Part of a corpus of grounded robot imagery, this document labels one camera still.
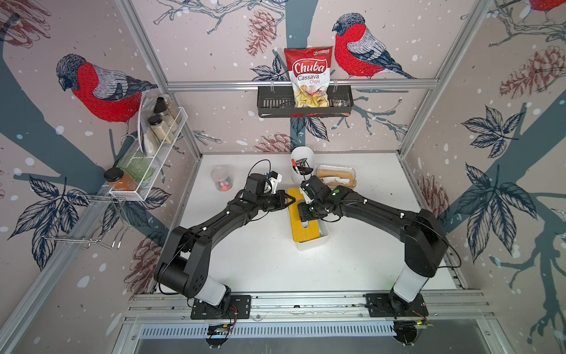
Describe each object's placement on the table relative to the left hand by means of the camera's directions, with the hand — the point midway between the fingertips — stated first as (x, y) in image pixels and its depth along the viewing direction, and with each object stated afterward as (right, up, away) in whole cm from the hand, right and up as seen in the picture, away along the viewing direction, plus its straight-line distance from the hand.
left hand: (298, 196), depth 83 cm
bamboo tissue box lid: (+22, +9, +21) cm, 32 cm away
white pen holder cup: (+3, +13, +24) cm, 28 cm away
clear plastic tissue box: (+14, +12, +21) cm, 28 cm away
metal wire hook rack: (-55, -3, -27) cm, 61 cm away
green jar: (-54, +12, -13) cm, 56 cm away
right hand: (0, -7, +2) cm, 7 cm away
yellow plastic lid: (+1, -13, -3) cm, 14 cm away
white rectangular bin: (+9, -18, 0) cm, 20 cm away
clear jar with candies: (-35, +7, +18) cm, 40 cm away
